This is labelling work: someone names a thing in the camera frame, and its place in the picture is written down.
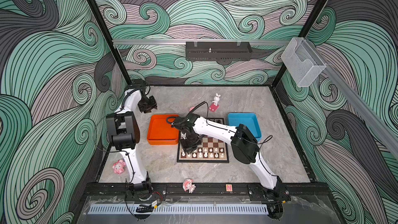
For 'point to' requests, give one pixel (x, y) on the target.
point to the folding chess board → (212, 150)
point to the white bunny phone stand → (214, 106)
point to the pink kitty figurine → (118, 166)
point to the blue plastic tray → (250, 120)
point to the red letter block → (229, 187)
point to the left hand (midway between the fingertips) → (154, 106)
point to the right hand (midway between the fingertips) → (187, 153)
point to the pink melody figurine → (187, 185)
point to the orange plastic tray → (159, 132)
